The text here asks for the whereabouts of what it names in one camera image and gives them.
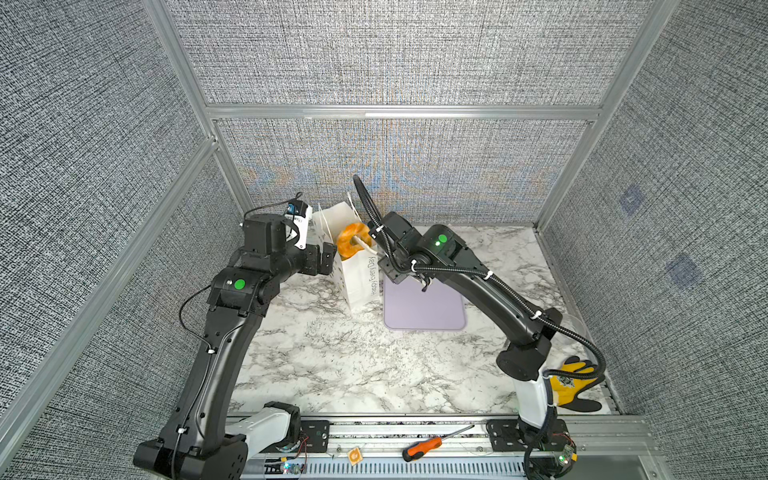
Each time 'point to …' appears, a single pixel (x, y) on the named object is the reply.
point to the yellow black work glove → (567, 388)
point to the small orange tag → (354, 456)
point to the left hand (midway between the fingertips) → (317, 242)
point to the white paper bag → (357, 277)
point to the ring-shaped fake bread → (344, 245)
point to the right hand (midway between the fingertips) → (398, 255)
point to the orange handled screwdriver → (416, 450)
